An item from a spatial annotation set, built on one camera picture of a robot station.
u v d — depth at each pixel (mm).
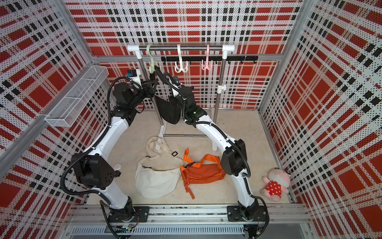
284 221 719
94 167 452
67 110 706
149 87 690
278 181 784
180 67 701
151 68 685
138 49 630
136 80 661
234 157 514
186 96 585
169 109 934
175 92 661
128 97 617
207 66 690
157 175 832
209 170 858
